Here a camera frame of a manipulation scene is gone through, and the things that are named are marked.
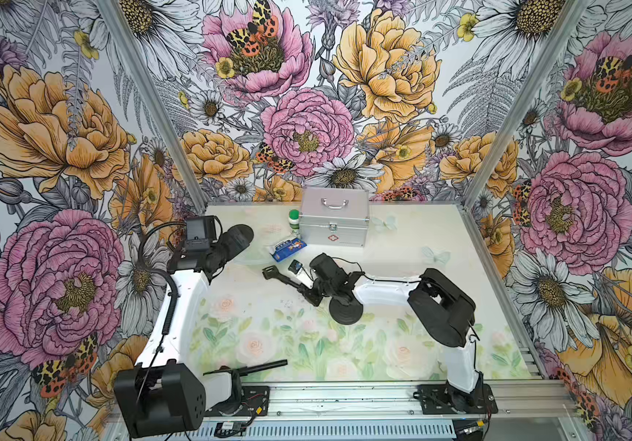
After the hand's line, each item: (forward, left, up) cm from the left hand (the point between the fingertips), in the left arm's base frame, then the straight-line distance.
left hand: (235, 253), depth 81 cm
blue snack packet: (+14, -12, -17) cm, 26 cm away
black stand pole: (-26, 0, -24) cm, 35 cm away
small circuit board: (-40, 0, -22) cm, 46 cm away
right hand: (-4, -19, -16) cm, 26 cm away
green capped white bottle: (+22, -15, -9) cm, 28 cm away
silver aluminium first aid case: (+18, -30, -4) cm, 35 cm away
